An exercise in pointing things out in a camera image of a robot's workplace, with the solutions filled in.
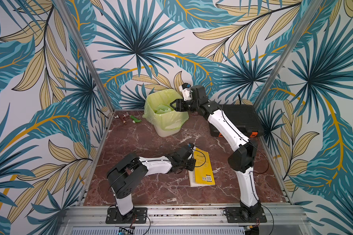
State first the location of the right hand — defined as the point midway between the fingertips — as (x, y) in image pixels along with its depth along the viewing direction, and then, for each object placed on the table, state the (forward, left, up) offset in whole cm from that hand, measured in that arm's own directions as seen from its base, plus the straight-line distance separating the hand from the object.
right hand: (173, 103), depth 83 cm
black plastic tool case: (+9, -52, -23) cm, 58 cm away
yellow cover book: (-31, -16, -27) cm, 44 cm away
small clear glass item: (+16, +44, -28) cm, 55 cm away
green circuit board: (-57, +25, -32) cm, 70 cm away
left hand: (-25, -11, -27) cm, 39 cm away
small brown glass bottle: (+11, +37, -27) cm, 47 cm away
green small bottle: (+11, +28, -27) cm, 41 cm away
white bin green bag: (+2, +9, -10) cm, 14 cm away
